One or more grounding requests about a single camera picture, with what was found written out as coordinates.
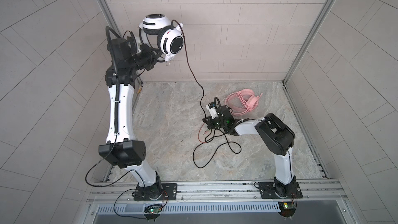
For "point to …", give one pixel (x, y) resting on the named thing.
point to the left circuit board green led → (153, 210)
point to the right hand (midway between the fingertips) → (202, 120)
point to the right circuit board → (286, 208)
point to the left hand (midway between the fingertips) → (165, 46)
